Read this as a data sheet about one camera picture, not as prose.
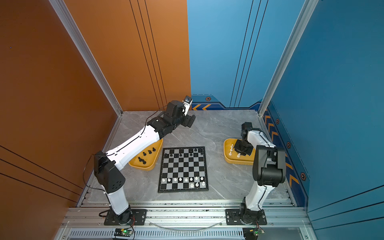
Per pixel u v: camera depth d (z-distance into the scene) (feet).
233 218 2.38
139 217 2.43
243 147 2.64
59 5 2.24
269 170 1.64
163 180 2.72
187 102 2.24
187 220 2.43
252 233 2.32
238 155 3.05
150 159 3.05
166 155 3.08
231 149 3.17
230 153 3.08
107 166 1.46
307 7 2.29
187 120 2.37
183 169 2.91
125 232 2.32
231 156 3.07
